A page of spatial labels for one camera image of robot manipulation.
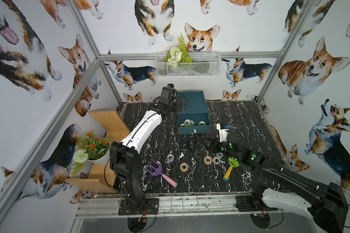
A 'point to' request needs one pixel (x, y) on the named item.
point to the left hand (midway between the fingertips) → (175, 99)
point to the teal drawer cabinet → (195, 118)
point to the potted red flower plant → (90, 148)
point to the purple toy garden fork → (158, 171)
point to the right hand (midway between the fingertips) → (208, 134)
